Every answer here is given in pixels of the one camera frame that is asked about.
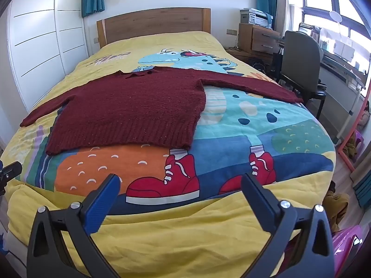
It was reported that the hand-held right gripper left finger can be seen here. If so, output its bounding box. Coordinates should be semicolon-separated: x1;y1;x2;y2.
27;174;121;278

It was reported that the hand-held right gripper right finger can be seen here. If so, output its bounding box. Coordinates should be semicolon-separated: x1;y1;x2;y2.
240;172;335;278

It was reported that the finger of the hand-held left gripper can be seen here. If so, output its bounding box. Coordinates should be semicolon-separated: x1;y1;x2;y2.
0;161;22;196

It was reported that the dark red knit sweater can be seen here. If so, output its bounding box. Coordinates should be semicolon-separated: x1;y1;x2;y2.
20;66;304;156

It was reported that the yellow dinosaur print bedspread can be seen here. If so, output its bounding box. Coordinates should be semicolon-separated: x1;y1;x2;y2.
4;31;337;278

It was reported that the yellow cloth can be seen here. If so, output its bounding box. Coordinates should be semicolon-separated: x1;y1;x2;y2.
323;191;350;232

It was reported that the pink framed standing mirror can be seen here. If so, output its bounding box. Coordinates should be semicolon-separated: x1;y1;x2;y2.
338;93;371;209

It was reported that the black backpack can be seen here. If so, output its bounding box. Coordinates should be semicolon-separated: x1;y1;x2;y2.
249;58;274;74

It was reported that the white wardrobe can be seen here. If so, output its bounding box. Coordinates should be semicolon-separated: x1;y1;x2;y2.
7;0;89;113

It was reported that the grey office chair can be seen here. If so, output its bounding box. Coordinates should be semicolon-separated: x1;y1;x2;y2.
278;30;329;119

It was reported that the white desk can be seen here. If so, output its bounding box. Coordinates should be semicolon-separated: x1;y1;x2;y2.
319;49;368;145

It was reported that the wooden drawer cabinet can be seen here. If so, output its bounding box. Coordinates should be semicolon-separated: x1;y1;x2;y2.
238;23;281;55

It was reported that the white printer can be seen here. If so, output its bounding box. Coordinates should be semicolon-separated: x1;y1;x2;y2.
240;8;273;29

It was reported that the wooden headboard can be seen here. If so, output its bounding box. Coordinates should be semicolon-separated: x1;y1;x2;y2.
96;7;211;49

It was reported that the white round desk lamp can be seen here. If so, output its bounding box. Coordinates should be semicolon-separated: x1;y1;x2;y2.
329;11;342;44

